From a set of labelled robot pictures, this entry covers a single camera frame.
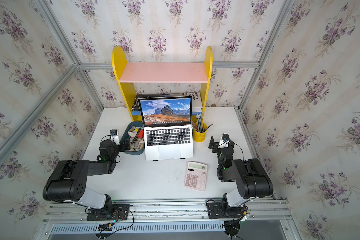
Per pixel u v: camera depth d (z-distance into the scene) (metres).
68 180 0.45
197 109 0.98
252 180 0.44
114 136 0.80
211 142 0.82
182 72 0.86
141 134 1.01
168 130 0.91
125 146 0.84
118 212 0.73
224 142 0.75
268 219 0.74
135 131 1.02
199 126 0.96
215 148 0.82
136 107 1.00
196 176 0.84
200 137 0.96
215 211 0.73
